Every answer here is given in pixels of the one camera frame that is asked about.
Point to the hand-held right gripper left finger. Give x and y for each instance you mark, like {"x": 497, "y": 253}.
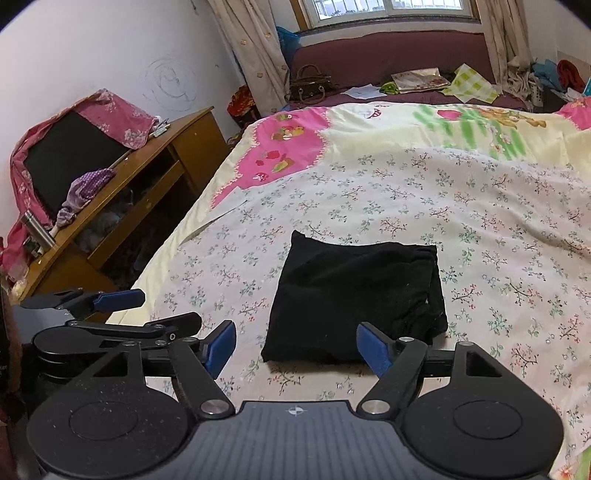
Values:
{"x": 221, "y": 346}

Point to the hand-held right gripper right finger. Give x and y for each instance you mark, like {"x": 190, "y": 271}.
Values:
{"x": 374, "y": 350}

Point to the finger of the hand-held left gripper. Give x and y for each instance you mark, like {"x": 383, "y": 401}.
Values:
{"x": 152, "y": 327}
{"x": 120, "y": 300}

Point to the black pants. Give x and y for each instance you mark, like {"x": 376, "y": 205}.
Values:
{"x": 351, "y": 295}

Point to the clothes in desk shelf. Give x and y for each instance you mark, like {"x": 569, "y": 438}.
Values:
{"x": 111, "y": 221}

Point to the metal flask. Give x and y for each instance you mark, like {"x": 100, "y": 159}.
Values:
{"x": 37, "y": 230}

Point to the purple patterned cloth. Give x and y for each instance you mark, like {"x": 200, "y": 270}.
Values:
{"x": 87, "y": 189}

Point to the black television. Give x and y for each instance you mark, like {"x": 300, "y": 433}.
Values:
{"x": 69, "y": 157}

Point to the floral printed quilt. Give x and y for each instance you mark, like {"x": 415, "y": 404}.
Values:
{"x": 461, "y": 207}

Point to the wooden desk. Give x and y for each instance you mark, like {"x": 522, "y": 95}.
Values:
{"x": 184, "y": 138}

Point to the pens on desk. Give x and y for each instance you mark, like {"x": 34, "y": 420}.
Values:
{"x": 159, "y": 128}

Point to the pink floral cloth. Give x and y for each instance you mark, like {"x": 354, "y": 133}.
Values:
{"x": 120, "y": 115}

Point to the red bag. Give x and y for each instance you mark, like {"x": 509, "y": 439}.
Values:
{"x": 240, "y": 104}

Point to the white paper sheet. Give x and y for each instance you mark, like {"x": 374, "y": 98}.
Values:
{"x": 362, "y": 91}

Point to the small green item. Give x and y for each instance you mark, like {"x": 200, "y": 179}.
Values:
{"x": 388, "y": 86}

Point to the brown handbag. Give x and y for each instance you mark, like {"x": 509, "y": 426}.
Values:
{"x": 309, "y": 85}

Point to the magazine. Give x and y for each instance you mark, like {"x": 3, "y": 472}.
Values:
{"x": 420, "y": 79}

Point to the beige curtain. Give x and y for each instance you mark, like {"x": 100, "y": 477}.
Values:
{"x": 505, "y": 32}
{"x": 254, "y": 50}

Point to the green checkered cloth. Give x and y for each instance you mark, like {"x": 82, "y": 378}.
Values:
{"x": 471, "y": 83}

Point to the maroon window seat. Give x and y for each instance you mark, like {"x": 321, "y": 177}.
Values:
{"x": 392, "y": 53}

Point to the pile of clothes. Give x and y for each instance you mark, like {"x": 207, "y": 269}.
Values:
{"x": 528, "y": 90}

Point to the blue bag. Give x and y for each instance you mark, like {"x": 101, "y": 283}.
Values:
{"x": 287, "y": 46}

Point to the blue cloth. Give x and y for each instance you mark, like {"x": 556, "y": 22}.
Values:
{"x": 547, "y": 74}

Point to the red cloth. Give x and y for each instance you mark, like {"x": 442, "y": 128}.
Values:
{"x": 570, "y": 74}

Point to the window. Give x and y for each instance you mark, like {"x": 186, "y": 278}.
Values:
{"x": 392, "y": 9}

